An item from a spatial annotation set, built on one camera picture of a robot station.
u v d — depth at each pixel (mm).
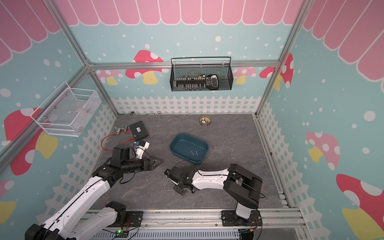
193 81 908
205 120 1156
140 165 671
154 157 686
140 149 686
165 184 851
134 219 744
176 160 943
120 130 1091
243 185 443
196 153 971
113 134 1108
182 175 665
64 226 406
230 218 748
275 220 755
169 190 838
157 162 713
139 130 1084
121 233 726
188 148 1013
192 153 974
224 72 942
